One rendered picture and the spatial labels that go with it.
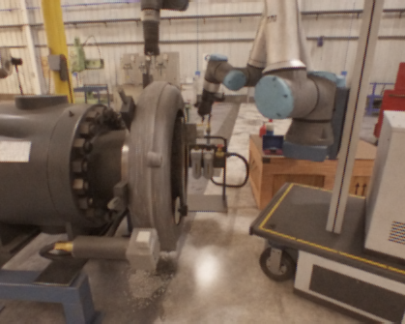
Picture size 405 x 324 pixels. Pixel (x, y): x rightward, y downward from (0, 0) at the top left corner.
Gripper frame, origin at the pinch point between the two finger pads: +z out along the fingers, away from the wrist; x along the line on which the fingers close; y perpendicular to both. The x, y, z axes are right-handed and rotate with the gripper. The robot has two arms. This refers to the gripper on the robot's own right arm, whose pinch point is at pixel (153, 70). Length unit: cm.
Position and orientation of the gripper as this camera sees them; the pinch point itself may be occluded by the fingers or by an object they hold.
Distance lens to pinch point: 135.7
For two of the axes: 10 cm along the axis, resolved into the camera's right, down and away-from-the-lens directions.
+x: 10.0, 0.0, 0.3
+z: 0.0, 9.7, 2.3
